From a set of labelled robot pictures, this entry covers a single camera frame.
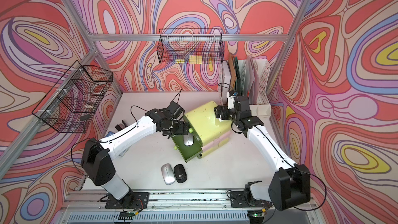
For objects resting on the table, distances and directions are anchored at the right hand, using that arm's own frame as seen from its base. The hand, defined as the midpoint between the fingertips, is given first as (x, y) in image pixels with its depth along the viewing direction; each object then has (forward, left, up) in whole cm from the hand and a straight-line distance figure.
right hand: (221, 113), depth 83 cm
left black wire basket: (+4, +75, +11) cm, 76 cm away
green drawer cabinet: (-13, +9, +2) cm, 16 cm away
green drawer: (-17, +18, -12) cm, 27 cm away
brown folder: (+16, -8, +11) cm, 21 cm away
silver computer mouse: (-10, +18, -10) cm, 23 cm away
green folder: (+15, -10, +10) cm, 21 cm away
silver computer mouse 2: (-25, +29, -18) cm, 43 cm away
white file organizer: (+27, -20, +1) cm, 33 cm away
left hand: (-7, +20, -6) cm, 23 cm away
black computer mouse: (-25, +23, -18) cm, 39 cm away
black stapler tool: (+5, +63, -17) cm, 66 cm away
